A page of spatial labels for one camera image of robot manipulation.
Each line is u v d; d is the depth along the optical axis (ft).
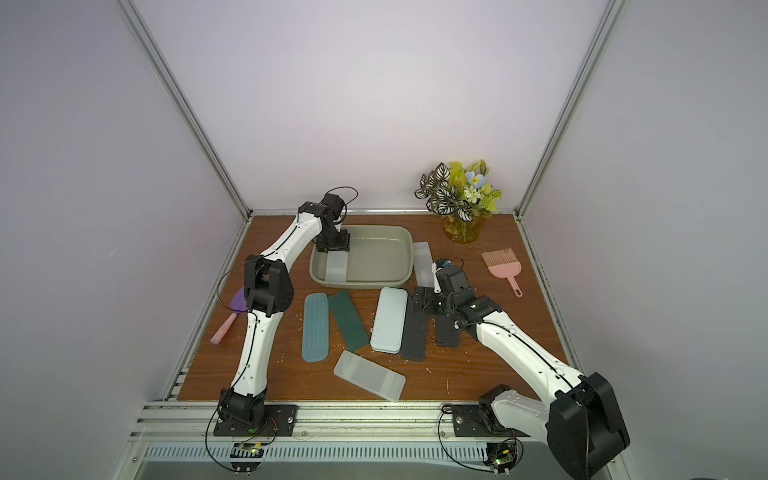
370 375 2.62
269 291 2.07
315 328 2.89
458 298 2.03
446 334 2.86
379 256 3.37
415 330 2.84
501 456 2.29
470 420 2.38
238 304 3.14
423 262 3.39
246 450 2.37
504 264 3.39
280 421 2.40
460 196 3.03
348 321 2.96
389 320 2.89
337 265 3.26
